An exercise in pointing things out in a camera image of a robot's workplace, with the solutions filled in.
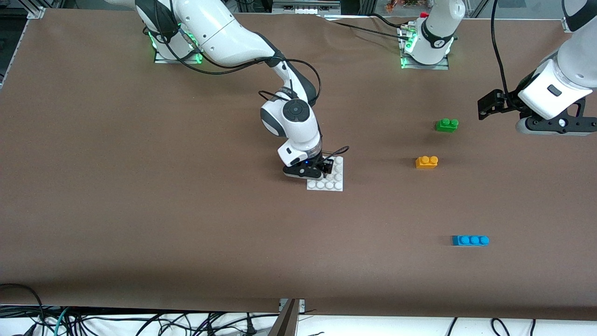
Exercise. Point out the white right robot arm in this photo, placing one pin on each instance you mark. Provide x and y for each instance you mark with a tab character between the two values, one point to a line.
224	37

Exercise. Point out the blue three-stud block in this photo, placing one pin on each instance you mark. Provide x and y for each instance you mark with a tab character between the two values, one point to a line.
470	241

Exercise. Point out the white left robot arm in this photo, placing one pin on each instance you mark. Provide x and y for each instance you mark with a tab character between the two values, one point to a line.
569	60

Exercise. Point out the yellow two-stud block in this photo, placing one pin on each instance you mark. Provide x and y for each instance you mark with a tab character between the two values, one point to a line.
426	162

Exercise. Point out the aluminium frame post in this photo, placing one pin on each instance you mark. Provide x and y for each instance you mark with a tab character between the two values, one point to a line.
367	5

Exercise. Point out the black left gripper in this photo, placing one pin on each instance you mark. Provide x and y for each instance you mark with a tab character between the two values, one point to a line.
506	101

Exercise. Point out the silver table corner bracket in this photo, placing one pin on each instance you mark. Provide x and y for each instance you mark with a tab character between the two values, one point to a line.
36	11

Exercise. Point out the white power strip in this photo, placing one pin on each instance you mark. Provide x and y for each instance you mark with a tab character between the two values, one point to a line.
303	9

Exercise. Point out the white studded base plate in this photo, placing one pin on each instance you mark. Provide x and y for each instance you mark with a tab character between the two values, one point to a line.
333	184

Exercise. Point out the green two-stud block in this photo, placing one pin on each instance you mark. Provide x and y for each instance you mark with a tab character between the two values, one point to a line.
446	126

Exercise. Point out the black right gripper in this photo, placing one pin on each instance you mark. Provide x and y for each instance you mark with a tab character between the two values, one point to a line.
322	164

